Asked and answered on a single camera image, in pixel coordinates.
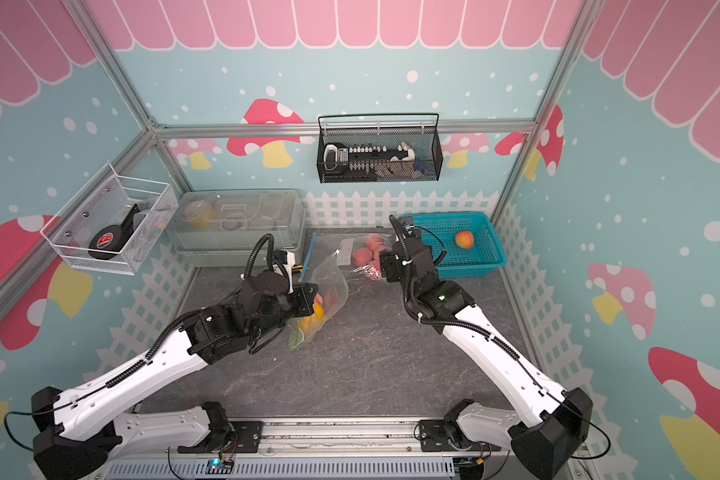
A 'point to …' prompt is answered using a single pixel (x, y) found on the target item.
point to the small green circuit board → (219, 466)
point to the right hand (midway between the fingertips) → (399, 248)
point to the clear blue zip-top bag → (325, 244)
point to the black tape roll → (106, 241)
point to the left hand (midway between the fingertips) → (319, 292)
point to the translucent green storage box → (222, 227)
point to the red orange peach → (465, 239)
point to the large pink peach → (362, 256)
